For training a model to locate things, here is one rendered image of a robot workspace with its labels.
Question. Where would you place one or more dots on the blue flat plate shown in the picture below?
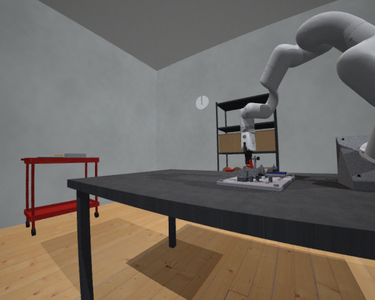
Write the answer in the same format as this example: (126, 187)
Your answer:
(270, 173)

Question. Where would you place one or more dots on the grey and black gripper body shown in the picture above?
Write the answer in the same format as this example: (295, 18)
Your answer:
(249, 138)

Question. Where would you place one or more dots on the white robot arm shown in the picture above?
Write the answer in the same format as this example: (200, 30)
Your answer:
(351, 35)

